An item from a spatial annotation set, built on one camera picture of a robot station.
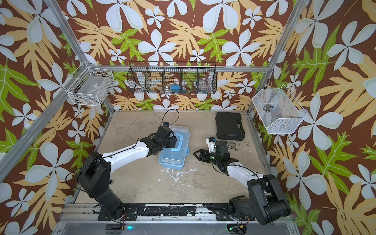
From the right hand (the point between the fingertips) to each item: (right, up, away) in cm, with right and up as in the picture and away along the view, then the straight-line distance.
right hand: (197, 153), depth 87 cm
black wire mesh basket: (0, +50, +11) cm, 51 cm away
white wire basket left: (-64, +40, -2) cm, 76 cm away
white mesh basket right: (+48, +25, -4) cm, 54 cm away
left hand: (-15, +9, +3) cm, 17 cm away
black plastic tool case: (+25, +16, +17) cm, 34 cm away
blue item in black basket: (-13, +41, +7) cm, 44 cm away
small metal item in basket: (+42, +27, -1) cm, 50 cm away
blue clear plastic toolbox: (-13, -2, -5) cm, 14 cm away
